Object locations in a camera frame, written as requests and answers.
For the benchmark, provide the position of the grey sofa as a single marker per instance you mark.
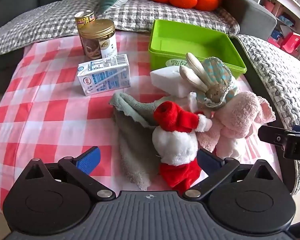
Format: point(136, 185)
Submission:
point(15, 2)

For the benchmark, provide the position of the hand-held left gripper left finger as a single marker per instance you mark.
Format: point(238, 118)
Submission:
point(88, 161)

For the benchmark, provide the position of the santa plush toy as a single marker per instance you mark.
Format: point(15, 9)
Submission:
point(175, 140)

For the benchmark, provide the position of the blue and white milk carton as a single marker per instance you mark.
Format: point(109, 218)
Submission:
point(102, 77)

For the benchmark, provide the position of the rabbit doll with blue dress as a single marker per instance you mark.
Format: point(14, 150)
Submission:
point(215, 80)

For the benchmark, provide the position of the grey-green towel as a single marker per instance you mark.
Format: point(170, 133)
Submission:
point(135, 140)

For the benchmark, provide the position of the green plastic box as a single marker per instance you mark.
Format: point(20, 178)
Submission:
point(190, 35)

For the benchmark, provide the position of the grey pebble-pattern quilted blanket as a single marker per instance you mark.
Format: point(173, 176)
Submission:
point(277, 75)

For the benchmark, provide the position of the red plastic stool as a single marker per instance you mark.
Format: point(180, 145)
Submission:
point(292, 41)

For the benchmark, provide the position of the red and white checked tablecloth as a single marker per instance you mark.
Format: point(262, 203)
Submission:
point(40, 105)

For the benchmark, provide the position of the grey checked quilted blanket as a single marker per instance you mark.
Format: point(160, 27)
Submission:
point(40, 22)

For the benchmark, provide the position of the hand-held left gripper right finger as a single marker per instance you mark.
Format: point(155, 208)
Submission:
point(210, 162)

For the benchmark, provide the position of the yellow labelled tin can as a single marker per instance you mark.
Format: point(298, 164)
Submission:
point(86, 17)

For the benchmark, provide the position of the white shelf unit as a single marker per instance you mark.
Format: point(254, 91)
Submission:
point(297, 7)

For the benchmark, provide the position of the pink pig plush toy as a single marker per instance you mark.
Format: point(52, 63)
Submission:
point(237, 115)

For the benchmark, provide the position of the white sponge block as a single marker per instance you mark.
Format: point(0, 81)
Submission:
point(165, 80)

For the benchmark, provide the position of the clear jar with gold lid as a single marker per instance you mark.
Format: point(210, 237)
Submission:
point(97, 37)

